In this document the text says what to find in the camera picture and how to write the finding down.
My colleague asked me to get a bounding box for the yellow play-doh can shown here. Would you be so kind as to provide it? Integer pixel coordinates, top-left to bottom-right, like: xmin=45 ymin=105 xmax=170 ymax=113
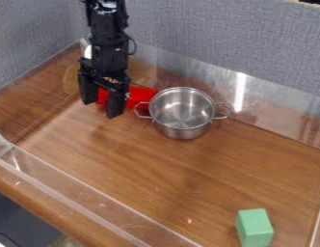
xmin=83 ymin=44 xmax=91 ymax=59

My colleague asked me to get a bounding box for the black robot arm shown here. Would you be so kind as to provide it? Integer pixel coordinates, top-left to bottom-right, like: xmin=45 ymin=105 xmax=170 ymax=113
xmin=77 ymin=0 xmax=129 ymax=119

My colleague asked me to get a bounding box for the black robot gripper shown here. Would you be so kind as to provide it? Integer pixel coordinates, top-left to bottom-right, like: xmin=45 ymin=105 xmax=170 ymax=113
xmin=77 ymin=40 xmax=129 ymax=119

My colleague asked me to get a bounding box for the red rectangular block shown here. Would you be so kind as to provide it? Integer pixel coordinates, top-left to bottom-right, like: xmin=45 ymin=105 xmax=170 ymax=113
xmin=95 ymin=86 xmax=157 ymax=108

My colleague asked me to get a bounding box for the green foam block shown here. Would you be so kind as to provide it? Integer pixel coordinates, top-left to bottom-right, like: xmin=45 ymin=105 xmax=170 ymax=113
xmin=234 ymin=208 xmax=274 ymax=247

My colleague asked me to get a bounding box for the small steel pot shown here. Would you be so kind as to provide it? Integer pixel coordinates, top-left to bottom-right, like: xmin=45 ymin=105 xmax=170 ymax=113
xmin=132 ymin=87 xmax=231 ymax=140

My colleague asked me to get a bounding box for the clear acrylic table barrier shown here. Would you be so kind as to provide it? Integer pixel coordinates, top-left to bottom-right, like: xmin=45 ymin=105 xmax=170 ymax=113
xmin=0 ymin=45 xmax=320 ymax=247

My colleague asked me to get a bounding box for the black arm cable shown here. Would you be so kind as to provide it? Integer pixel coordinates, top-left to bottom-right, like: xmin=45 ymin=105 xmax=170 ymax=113
xmin=120 ymin=30 xmax=137 ymax=56

